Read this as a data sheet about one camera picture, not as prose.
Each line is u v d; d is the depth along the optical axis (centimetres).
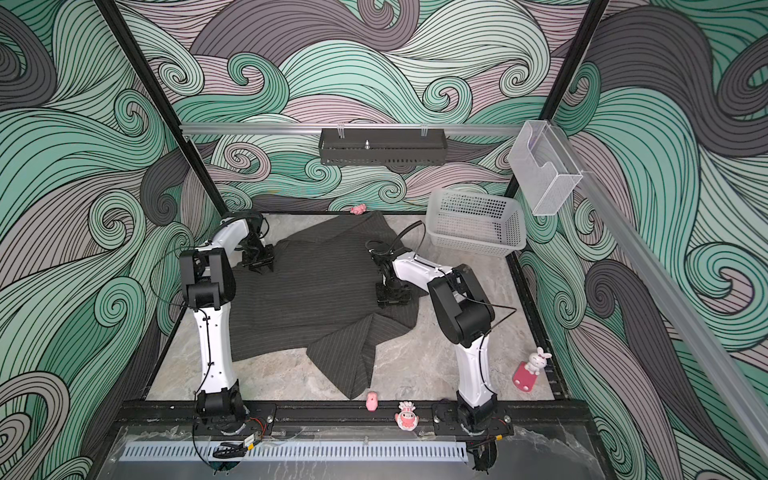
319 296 95
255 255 89
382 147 95
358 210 119
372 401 74
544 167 79
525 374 80
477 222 118
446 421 73
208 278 64
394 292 82
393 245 110
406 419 71
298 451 70
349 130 93
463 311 52
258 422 72
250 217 83
